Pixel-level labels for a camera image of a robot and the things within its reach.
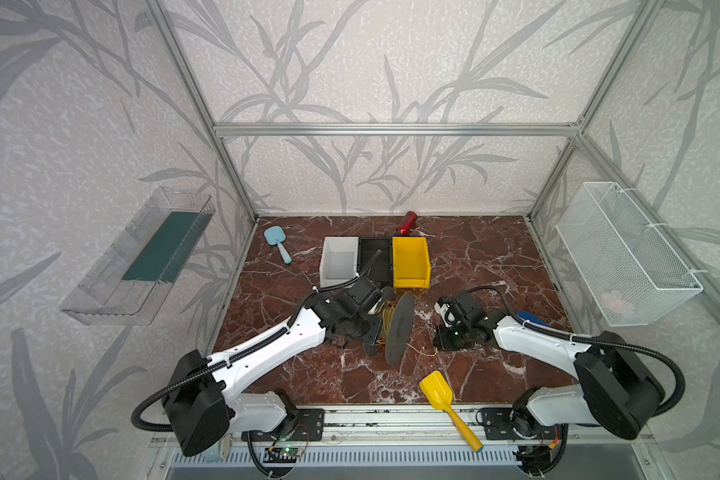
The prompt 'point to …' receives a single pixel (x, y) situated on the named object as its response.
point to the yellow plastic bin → (411, 262)
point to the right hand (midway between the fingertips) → (432, 333)
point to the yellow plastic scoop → (440, 394)
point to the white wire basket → (631, 272)
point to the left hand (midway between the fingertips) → (380, 325)
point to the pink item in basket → (613, 299)
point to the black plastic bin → (381, 267)
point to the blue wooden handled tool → (531, 317)
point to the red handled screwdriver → (409, 222)
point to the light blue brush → (275, 235)
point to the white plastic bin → (340, 258)
